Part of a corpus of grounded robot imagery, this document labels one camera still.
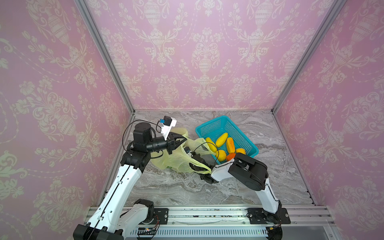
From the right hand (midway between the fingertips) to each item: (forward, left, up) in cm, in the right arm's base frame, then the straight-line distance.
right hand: (182, 156), depth 92 cm
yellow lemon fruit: (+2, -37, 0) cm, 37 cm away
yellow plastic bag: (-11, 0, +16) cm, 19 cm away
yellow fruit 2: (+7, -19, 0) cm, 20 cm away
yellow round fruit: (-2, -24, +2) cm, 24 cm away
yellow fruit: (+11, -26, 0) cm, 28 cm away
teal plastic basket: (+21, -22, 0) cm, 31 cm away
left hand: (-8, -4, +29) cm, 30 cm away
